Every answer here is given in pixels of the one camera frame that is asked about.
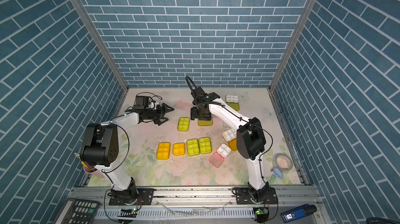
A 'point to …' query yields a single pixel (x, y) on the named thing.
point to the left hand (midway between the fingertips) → (174, 113)
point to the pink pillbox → (223, 151)
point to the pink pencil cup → (96, 173)
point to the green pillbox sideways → (183, 124)
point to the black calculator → (77, 210)
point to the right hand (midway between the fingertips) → (197, 118)
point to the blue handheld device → (297, 212)
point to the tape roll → (283, 162)
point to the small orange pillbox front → (178, 149)
